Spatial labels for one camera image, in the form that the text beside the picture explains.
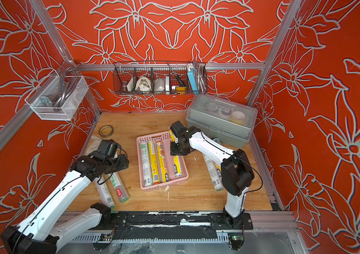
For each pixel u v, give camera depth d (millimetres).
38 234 380
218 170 862
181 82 953
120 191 789
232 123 872
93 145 1007
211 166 873
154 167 876
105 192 788
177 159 811
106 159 562
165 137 1005
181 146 628
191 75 834
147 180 814
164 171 854
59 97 777
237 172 468
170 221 743
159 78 959
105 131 1089
